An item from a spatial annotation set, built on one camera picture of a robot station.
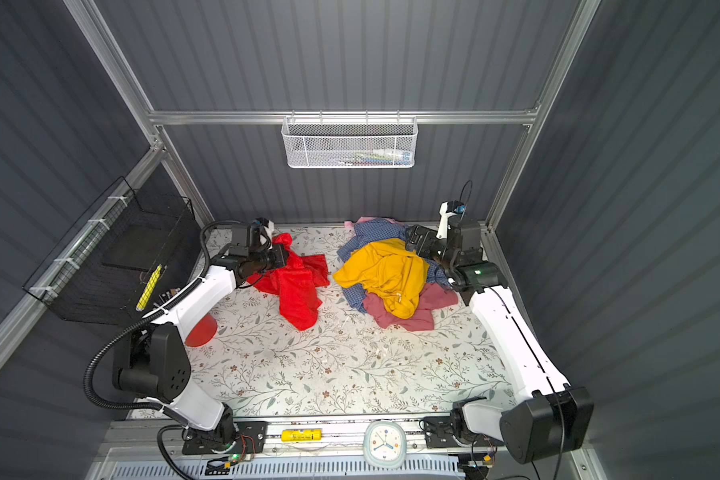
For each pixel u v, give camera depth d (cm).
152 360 45
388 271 94
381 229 107
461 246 55
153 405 50
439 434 73
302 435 72
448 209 67
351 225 120
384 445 70
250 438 72
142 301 67
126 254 74
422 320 91
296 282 89
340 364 86
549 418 38
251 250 69
